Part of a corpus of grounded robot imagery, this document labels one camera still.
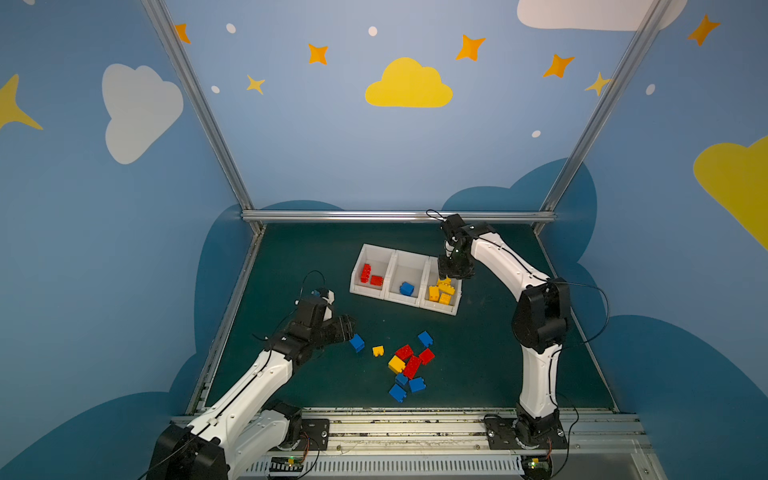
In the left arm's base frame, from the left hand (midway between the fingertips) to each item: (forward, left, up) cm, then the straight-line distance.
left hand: (350, 320), depth 84 cm
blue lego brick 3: (-1, -23, -9) cm, 24 cm away
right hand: (+17, -31, 0) cm, 35 cm away
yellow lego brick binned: (+15, -26, -8) cm, 31 cm away
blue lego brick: (+17, -17, -9) cm, 26 cm away
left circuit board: (-33, +14, -13) cm, 38 cm away
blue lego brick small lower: (-14, -15, -8) cm, 22 cm away
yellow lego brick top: (+11, -29, -6) cm, 32 cm away
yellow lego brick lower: (-9, -14, -8) cm, 18 cm away
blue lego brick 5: (-14, -20, -10) cm, 26 cm away
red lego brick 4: (-7, -23, -9) cm, 25 cm away
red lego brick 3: (-6, -16, -8) cm, 19 cm away
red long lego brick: (-10, -18, -9) cm, 22 cm away
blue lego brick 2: (-3, -2, -8) cm, 9 cm away
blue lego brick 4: (-17, -14, -9) cm, 24 cm away
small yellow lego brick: (-5, -8, -10) cm, 14 cm away
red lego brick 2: (+21, -6, -10) cm, 24 cm away
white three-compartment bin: (+22, -17, -10) cm, 29 cm away
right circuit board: (-32, -49, -13) cm, 60 cm away
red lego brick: (+23, -3, -8) cm, 24 cm away
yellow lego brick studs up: (+16, -30, -6) cm, 34 cm away
